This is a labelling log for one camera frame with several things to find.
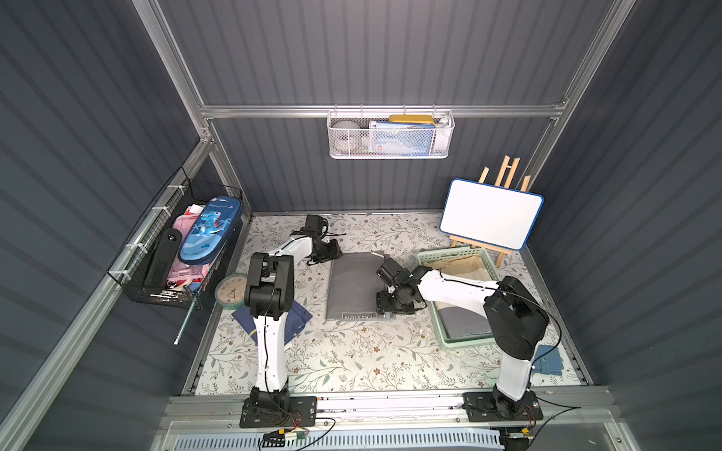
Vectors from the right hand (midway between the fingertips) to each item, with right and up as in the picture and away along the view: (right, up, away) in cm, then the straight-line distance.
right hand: (389, 306), depth 90 cm
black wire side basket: (-50, +11, -24) cm, 57 cm away
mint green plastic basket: (+14, +15, +9) cm, 22 cm away
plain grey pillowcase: (-12, +6, +7) cm, 15 cm away
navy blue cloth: (-29, -3, -1) cm, 30 cm away
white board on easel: (+35, +29, +2) cm, 45 cm away
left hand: (-17, +16, +15) cm, 28 cm away
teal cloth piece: (+46, -14, -10) cm, 49 cm away
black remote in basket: (-54, +17, -26) cm, 62 cm away
